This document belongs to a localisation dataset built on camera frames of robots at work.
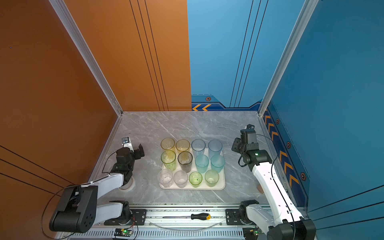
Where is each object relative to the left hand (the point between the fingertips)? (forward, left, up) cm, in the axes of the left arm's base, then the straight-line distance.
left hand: (132, 144), depth 90 cm
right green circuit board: (-42, -65, -10) cm, 78 cm away
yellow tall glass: (-2, -31, +2) cm, 31 cm away
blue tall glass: (-3, -49, +2) cm, 50 cm away
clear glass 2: (-17, -30, -8) cm, 35 cm away
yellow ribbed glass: (0, -22, +2) cm, 22 cm away
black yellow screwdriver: (-36, -41, -8) cm, 55 cm away
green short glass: (-17, -38, -8) cm, 43 cm away
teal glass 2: (-9, -42, -5) cm, 43 cm away
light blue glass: (-3, -40, +3) cm, 40 cm away
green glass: (-9, -23, -1) cm, 24 cm away
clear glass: (-16, -21, -8) cm, 28 cm away
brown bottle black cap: (-22, -73, -7) cm, 77 cm away
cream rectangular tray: (-11, -37, -9) cm, 39 cm away
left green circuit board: (-42, -4, -11) cm, 44 cm away
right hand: (-4, -60, +10) cm, 61 cm away
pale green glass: (-17, -48, -7) cm, 51 cm away
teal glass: (-8, -52, -7) cm, 53 cm away
